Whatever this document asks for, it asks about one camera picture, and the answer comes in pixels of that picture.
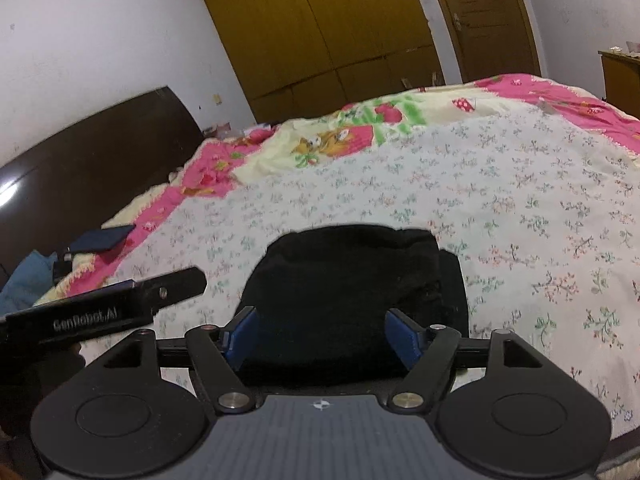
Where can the blue cloth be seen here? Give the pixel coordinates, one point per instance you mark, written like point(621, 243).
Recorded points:
point(25, 280)

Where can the dark wooden headboard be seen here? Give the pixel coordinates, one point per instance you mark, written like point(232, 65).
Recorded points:
point(100, 160)

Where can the bedside clutter pile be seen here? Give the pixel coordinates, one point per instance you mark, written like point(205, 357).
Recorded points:
point(225, 131)

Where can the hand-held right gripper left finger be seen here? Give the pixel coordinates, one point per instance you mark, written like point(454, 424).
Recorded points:
point(240, 335)

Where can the brown wooden wardrobe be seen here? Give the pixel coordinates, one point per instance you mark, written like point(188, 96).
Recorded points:
point(310, 25)

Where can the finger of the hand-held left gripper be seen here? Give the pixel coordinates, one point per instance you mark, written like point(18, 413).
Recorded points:
point(175, 287)

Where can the white floral bed sheet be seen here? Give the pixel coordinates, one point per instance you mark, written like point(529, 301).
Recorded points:
point(500, 185)

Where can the dark blue smartphone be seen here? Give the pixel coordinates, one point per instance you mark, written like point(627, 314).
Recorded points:
point(100, 240)

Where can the brown wooden door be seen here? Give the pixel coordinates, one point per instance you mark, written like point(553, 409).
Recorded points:
point(490, 10)

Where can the wooden desk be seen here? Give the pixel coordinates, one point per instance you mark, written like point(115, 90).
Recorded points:
point(620, 80)

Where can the black pants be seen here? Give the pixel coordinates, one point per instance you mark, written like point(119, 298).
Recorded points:
point(350, 280)

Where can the pink strawberry printed quilt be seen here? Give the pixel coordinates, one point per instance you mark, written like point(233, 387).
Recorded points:
point(540, 90)

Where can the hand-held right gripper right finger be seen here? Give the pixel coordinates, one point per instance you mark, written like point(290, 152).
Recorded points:
point(404, 337)

